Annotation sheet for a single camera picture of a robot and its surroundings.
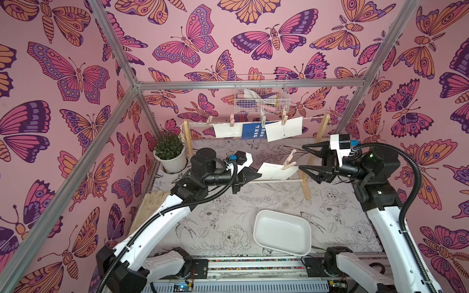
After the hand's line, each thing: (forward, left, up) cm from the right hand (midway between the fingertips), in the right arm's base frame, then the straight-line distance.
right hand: (304, 157), depth 56 cm
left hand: (-2, +13, -7) cm, 15 cm away
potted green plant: (+24, +57, -27) cm, 67 cm away
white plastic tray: (-10, +1, -42) cm, 43 cm away
